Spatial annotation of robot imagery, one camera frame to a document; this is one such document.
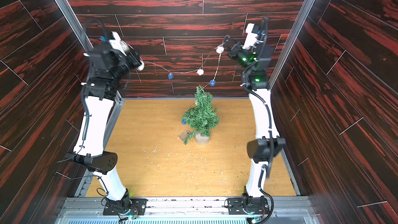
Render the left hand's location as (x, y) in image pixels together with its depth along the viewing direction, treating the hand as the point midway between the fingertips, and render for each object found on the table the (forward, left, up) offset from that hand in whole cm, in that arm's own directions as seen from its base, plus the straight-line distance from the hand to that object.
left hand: (142, 51), depth 65 cm
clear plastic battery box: (-9, -14, -54) cm, 56 cm away
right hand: (+5, -36, +4) cm, 37 cm away
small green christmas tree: (-15, -26, -27) cm, 40 cm away
